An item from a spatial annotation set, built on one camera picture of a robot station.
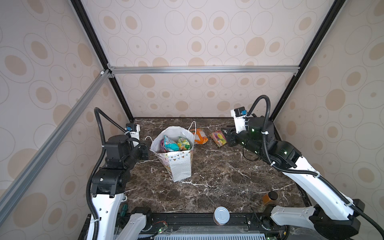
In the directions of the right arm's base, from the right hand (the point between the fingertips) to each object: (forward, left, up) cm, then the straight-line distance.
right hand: (224, 127), depth 63 cm
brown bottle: (-20, -23, -31) cm, 44 cm away
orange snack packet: (+21, +9, -34) cm, 41 cm away
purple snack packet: (+1, +30, -17) cm, 34 cm away
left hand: (-4, +32, -3) cm, 32 cm away
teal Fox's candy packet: (+3, +25, -16) cm, 30 cm away
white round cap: (-27, 0, -33) cm, 43 cm away
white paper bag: (-6, +21, -20) cm, 30 cm away
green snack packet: (+4, +19, -18) cm, 26 cm away
